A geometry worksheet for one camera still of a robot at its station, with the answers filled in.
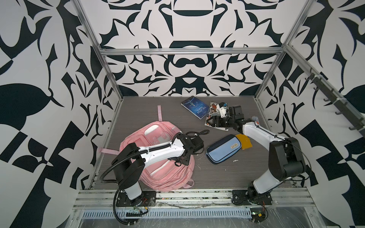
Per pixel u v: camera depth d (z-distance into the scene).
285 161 0.46
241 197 0.74
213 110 1.08
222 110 0.83
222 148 0.89
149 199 0.74
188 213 0.65
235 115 0.72
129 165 0.44
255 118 1.05
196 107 1.12
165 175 0.76
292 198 0.76
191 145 0.59
